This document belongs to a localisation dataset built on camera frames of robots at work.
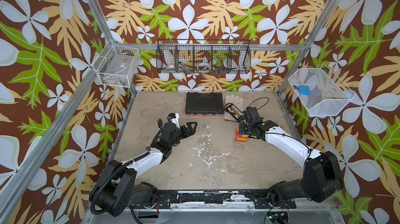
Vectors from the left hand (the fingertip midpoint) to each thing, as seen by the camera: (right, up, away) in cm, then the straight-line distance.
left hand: (191, 123), depth 85 cm
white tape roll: (+7, +36, +14) cm, 39 cm away
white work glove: (+32, +13, +27) cm, 44 cm away
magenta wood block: (+29, -8, +4) cm, 30 cm away
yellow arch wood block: (+29, -10, +5) cm, 31 cm away
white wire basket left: (-42, +33, +1) cm, 53 cm away
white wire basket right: (+70, +15, -8) cm, 72 cm away
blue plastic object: (+63, +19, +2) cm, 66 cm away
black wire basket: (+5, +41, +12) cm, 43 cm away
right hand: (+29, -2, +4) cm, 29 cm away
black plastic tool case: (+8, +11, +23) cm, 26 cm away
